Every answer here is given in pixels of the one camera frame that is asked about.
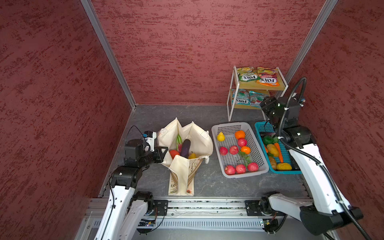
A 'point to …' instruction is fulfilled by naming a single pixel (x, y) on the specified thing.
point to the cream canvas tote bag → (183, 171)
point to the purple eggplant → (185, 148)
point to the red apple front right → (253, 167)
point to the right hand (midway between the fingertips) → (265, 101)
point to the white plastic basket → (239, 150)
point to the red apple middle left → (223, 151)
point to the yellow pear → (221, 137)
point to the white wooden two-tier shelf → (250, 86)
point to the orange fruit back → (240, 134)
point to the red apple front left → (230, 170)
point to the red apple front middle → (240, 169)
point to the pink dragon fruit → (179, 144)
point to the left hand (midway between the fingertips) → (167, 152)
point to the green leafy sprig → (247, 159)
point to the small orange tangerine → (245, 149)
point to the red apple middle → (234, 150)
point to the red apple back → (242, 142)
